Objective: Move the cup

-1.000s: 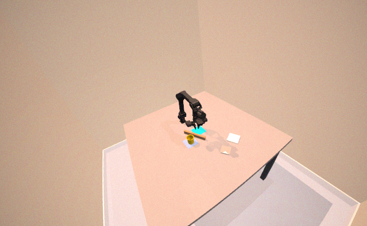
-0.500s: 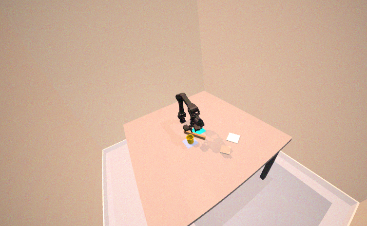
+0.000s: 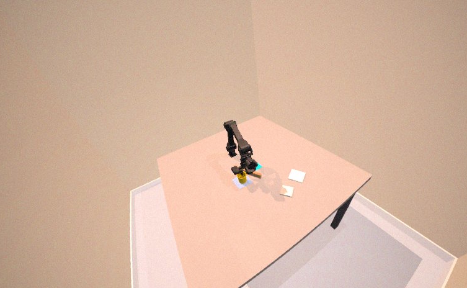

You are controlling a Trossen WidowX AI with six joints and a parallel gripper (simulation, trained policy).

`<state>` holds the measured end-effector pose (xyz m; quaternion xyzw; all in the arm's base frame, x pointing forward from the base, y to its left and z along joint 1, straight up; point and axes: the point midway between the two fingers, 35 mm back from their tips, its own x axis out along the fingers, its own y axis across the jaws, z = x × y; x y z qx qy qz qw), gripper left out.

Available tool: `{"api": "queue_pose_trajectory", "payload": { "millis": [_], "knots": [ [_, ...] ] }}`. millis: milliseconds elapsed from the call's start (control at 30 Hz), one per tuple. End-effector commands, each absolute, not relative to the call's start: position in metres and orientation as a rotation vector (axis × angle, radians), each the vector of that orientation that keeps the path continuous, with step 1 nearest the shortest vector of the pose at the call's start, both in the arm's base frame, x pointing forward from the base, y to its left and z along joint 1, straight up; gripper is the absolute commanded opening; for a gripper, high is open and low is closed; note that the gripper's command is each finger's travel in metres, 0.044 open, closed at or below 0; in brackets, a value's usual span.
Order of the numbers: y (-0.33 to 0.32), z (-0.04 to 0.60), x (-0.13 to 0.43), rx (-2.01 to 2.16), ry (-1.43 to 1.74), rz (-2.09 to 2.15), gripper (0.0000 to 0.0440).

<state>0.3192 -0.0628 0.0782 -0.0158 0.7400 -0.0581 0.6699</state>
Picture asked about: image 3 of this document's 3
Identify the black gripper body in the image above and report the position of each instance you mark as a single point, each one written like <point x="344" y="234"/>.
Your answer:
<point x="236" y="170"/>

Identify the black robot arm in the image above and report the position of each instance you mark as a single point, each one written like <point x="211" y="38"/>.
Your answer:
<point x="243" y="146"/>

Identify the yellow cup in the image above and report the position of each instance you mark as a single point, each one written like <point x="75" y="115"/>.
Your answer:
<point x="242" y="179"/>

